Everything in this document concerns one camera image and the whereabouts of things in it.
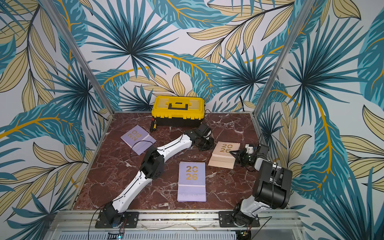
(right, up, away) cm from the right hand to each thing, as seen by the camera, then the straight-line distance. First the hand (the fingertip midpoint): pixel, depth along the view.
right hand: (231, 152), depth 91 cm
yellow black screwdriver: (-51, +17, +18) cm, 57 cm away
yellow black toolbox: (-33, +26, +9) cm, 43 cm away
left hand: (-9, +1, +3) cm, 9 cm away
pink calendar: (-6, -3, +1) cm, 7 cm away
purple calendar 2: (-24, -14, -9) cm, 29 cm away
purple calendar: (-61, +7, +12) cm, 63 cm away
